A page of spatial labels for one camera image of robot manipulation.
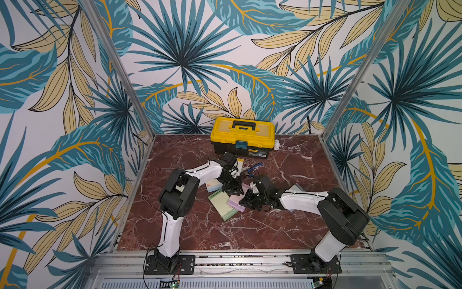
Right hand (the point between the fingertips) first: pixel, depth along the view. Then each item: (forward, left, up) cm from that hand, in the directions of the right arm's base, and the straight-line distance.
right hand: (238, 202), depth 87 cm
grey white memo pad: (+8, -31, -3) cm, 32 cm away
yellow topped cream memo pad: (+25, -3, -3) cm, 26 cm away
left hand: (+4, -2, 0) cm, 4 cm away
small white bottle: (+36, -26, +1) cm, 44 cm away
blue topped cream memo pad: (+11, +12, -1) cm, 16 cm away
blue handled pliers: (+21, -8, -3) cm, 23 cm away
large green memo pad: (+3, +9, -2) cm, 10 cm away
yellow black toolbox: (+31, -4, +14) cm, 34 cm away
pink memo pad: (+1, +2, -1) cm, 3 cm away
